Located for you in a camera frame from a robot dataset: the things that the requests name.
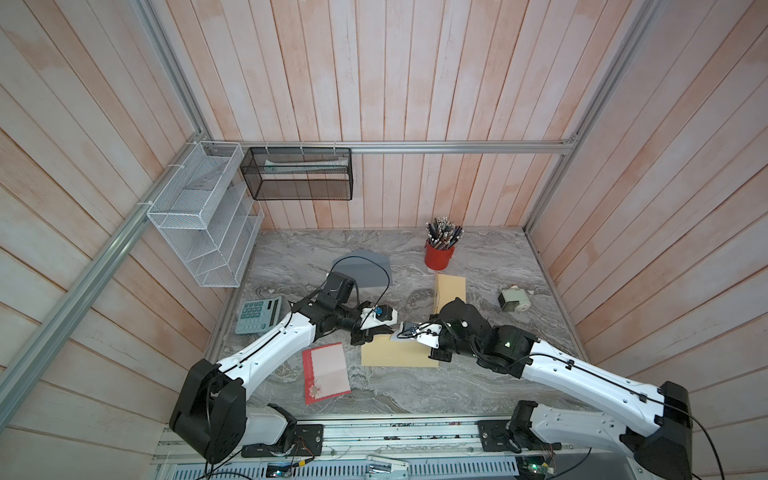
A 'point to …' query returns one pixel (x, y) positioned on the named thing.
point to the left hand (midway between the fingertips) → (386, 331)
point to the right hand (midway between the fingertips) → (418, 326)
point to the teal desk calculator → (258, 316)
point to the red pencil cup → (436, 259)
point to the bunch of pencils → (442, 233)
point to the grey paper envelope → (367, 268)
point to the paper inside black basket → (275, 167)
